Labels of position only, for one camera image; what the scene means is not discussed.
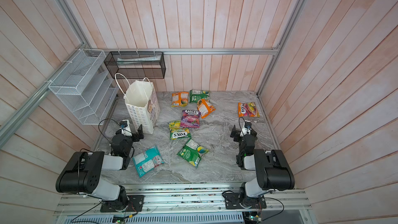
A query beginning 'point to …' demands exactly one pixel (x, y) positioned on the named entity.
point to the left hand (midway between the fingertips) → (135, 126)
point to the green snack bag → (196, 95)
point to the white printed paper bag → (142, 105)
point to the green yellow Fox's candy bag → (176, 131)
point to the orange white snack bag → (204, 108)
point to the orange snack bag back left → (180, 99)
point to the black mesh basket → (136, 65)
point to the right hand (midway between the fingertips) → (242, 125)
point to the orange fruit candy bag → (247, 109)
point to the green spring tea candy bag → (192, 152)
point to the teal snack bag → (147, 160)
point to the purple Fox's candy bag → (190, 118)
